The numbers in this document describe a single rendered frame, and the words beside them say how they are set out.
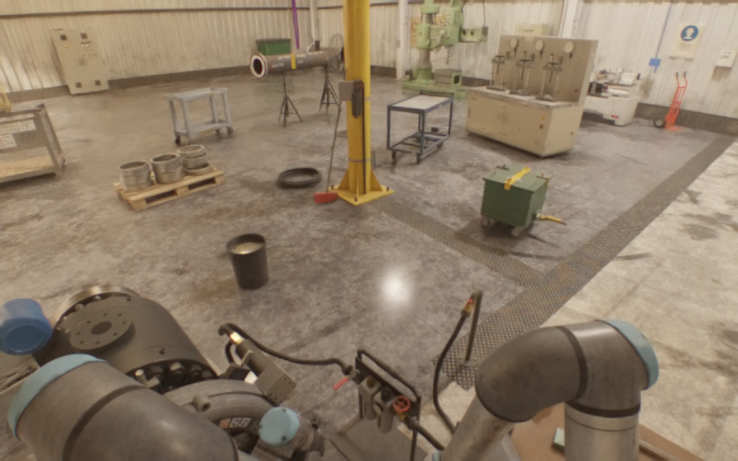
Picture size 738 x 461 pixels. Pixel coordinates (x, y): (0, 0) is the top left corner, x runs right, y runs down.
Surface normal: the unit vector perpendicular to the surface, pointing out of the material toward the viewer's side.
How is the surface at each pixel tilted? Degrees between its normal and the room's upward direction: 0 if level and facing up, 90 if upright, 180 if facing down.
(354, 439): 0
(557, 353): 29
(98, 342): 0
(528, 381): 58
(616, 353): 36
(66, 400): 15
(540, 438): 0
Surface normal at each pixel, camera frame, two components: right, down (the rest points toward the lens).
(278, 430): -0.15, -0.67
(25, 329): 0.71, 0.34
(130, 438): 0.39, -0.57
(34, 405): -0.25, -0.45
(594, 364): 0.08, -0.26
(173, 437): 0.60, -0.68
